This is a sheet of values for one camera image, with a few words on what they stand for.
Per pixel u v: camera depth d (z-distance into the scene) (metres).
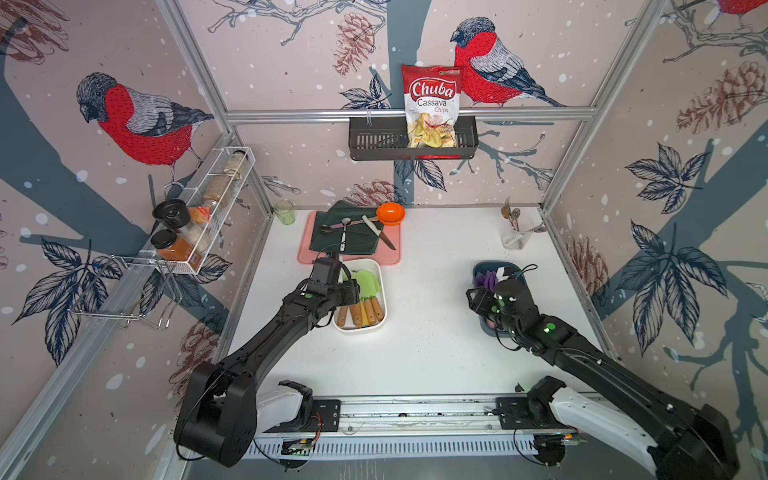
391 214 1.15
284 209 1.19
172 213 0.62
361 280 0.98
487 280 0.95
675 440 0.40
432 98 0.83
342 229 1.13
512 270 0.98
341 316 0.89
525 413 0.73
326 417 0.73
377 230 1.13
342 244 1.08
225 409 0.40
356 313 0.88
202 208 0.70
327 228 1.14
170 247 0.60
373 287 0.95
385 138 1.07
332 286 0.67
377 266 0.96
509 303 0.59
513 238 1.05
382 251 1.08
